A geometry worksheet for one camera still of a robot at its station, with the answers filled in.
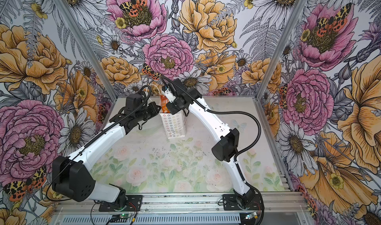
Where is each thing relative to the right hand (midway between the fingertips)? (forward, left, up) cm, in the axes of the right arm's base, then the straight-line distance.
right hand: (173, 111), depth 83 cm
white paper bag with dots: (-4, 0, -7) cm, 8 cm away
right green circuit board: (-46, -38, -24) cm, 64 cm away
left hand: (0, +6, 0) cm, 6 cm away
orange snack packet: (+4, +5, +5) cm, 8 cm away
